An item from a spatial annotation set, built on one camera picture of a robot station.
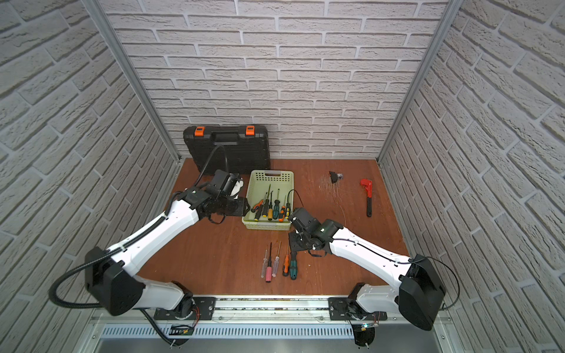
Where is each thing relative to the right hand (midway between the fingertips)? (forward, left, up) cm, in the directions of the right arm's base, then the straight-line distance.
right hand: (296, 242), depth 80 cm
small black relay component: (+37, -23, -8) cm, 44 cm away
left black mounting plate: (-19, +34, -9) cm, 40 cm away
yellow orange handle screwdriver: (+19, +10, -7) cm, 23 cm away
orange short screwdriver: (+19, +2, -7) cm, 20 cm away
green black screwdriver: (+19, +8, -7) cm, 22 cm away
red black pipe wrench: (+30, -39, -8) cm, 50 cm away
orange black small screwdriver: (-6, +4, -8) cm, 10 cm away
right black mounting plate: (-23, -14, +1) cm, 27 cm away
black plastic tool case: (+40, +21, +12) cm, 46 cm away
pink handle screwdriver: (-7, +11, -8) cm, 15 cm away
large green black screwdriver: (-7, +2, -7) cm, 10 cm away
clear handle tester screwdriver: (-5, +13, -9) cm, 16 cm away
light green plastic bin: (+33, +15, -6) cm, 37 cm away
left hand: (+12, +16, +9) cm, 22 cm away
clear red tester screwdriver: (-5, +8, -8) cm, 12 cm away
